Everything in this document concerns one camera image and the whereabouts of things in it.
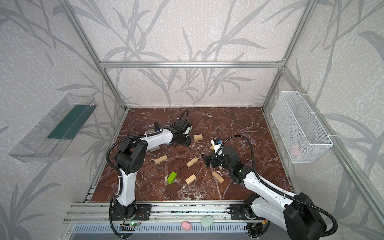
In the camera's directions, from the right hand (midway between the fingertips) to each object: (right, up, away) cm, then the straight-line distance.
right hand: (209, 147), depth 83 cm
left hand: (-12, +4, +17) cm, 21 cm away
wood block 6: (+6, -18, +1) cm, 19 cm away
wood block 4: (-10, -10, +8) cm, 16 cm away
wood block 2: (+3, -2, +14) cm, 14 cm away
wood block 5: (-10, -18, +1) cm, 21 cm away
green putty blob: (-2, -32, -14) cm, 35 cm away
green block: (-21, -17, +1) cm, 27 cm away
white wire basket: (+38, +10, -21) cm, 45 cm away
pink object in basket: (+43, 0, -9) cm, 44 cm away
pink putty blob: (-11, -33, -15) cm, 38 cm away
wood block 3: (-29, -9, +8) cm, 32 cm away
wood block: (-7, +4, +17) cm, 19 cm away
